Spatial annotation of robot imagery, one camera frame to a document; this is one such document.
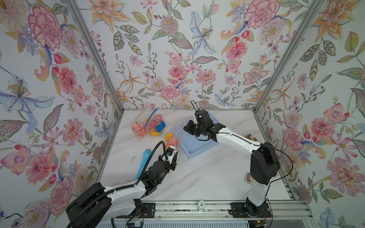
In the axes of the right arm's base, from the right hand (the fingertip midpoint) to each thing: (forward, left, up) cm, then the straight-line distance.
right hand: (182, 126), depth 87 cm
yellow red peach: (-2, +9, -8) cm, 12 cm away
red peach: (-7, +6, -6) cm, 11 cm away
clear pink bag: (0, +2, -4) cm, 5 cm away
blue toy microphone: (-14, +23, -15) cm, 31 cm away
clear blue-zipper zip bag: (+9, +19, -11) cm, 24 cm away
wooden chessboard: (+4, -49, -17) cm, 52 cm away
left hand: (-15, +2, -4) cm, 15 cm away
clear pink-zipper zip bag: (+4, +29, -6) cm, 30 cm away
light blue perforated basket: (-8, -7, -11) cm, 15 cm away
